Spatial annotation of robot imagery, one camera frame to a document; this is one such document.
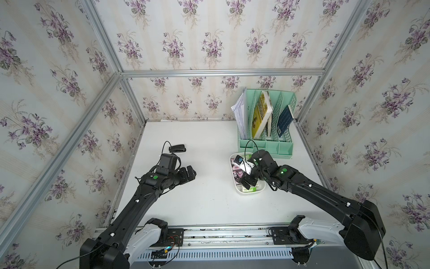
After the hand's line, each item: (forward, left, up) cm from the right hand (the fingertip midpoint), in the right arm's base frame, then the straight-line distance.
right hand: (243, 170), depth 80 cm
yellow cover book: (+37, -13, +5) cm, 39 cm away
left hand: (-4, +25, -1) cm, 26 cm away
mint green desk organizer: (+33, -26, -14) cm, 44 cm away
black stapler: (+20, +39, -12) cm, 45 cm away
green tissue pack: (-6, -5, -9) cm, 12 cm away
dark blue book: (+37, -30, -2) cm, 47 cm away
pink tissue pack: (+2, +2, -7) cm, 7 cm away
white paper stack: (+28, +1, +13) cm, 31 cm away
